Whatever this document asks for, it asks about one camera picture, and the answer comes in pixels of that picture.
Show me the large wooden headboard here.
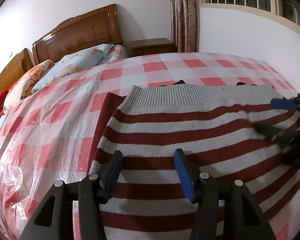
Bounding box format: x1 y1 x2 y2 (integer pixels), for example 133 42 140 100
32 4 123 64

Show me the small wooden headboard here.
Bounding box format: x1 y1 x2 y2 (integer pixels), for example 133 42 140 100
0 48 34 91

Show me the floral bed sheet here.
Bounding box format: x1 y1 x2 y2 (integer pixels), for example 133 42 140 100
98 45 128 65

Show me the pink checked bed cover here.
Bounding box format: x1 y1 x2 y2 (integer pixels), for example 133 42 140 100
0 53 294 239

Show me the orange floral pillow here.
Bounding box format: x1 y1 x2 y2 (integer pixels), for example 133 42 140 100
3 60 55 115

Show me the red grey striped sweater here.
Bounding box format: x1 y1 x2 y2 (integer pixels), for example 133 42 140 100
90 85 300 239

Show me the wooden nightstand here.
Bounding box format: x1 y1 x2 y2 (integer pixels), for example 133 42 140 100
130 38 175 56

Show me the light blue floral pillow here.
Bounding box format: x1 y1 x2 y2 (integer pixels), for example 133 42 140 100
31 44 114 94

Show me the pink floral curtain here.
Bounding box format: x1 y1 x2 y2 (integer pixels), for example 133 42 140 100
170 0 197 53

